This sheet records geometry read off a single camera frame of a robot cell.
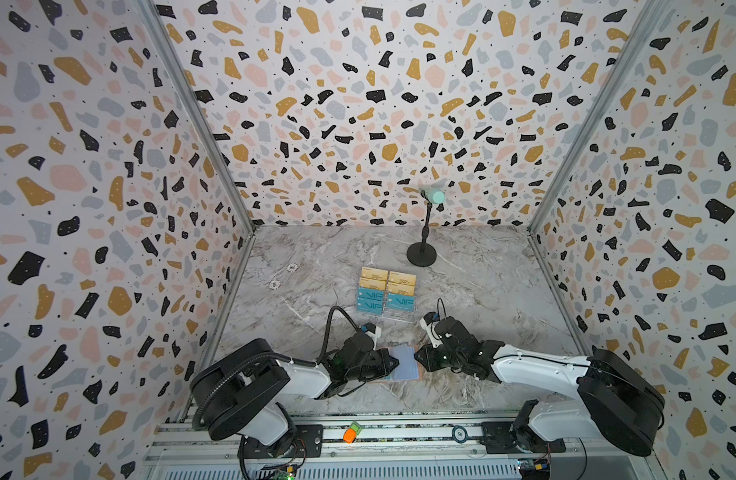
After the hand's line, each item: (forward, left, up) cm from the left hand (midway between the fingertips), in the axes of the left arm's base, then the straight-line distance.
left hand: (408, 361), depth 82 cm
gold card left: (+24, +8, +2) cm, 25 cm away
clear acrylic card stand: (+17, 0, -6) cm, 18 cm away
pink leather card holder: (-1, 0, -2) cm, 3 cm away
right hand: (+3, -2, -1) cm, 4 cm away
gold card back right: (+25, 0, +4) cm, 25 cm away
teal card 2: (+19, +11, -1) cm, 22 cm away
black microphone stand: (+42, -9, -5) cm, 44 cm away
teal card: (+19, +1, -1) cm, 19 cm away
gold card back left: (+27, +10, +4) cm, 29 cm away
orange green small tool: (-17, +15, -3) cm, 23 cm away
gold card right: (+22, +1, +2) cm, 22 cm away
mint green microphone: (+36, -8, +28) cm, 47 cm away
